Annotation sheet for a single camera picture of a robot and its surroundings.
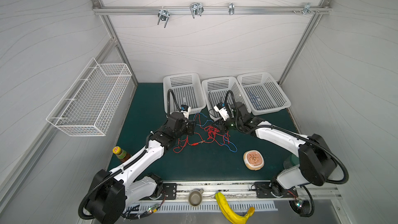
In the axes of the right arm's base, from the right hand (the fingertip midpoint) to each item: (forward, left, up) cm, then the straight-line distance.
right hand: (214, 120), depth 83 cm
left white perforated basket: (+34, +19, -13) cm, 41 cm away
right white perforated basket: (+34, -36, -16) cm, 52 cm away
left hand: (-1, +10, +1) cm, 10 cm away
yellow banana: (-40, -9, -9) cm, 42 cm away
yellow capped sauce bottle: (-21, +43, +2) cm, 48 cm away
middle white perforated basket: (+34, 0, -13) cm, 36 cm away
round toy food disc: (-16, -22, -13) cm, 30 cm away
